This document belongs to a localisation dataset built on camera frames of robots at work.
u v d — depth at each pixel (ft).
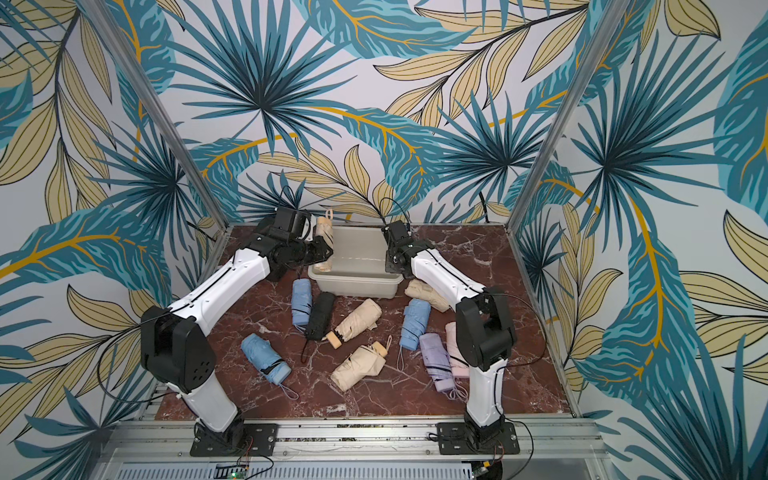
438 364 2.75
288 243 2.13
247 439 2.35
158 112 2.78
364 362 2.71
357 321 2.95
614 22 2.27
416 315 3.03
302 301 3.10
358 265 3.60
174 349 1.47
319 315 3.00
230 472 2.36
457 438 2.37
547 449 2.50
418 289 3.12
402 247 2.27
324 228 2.76
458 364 2.75
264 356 2.73
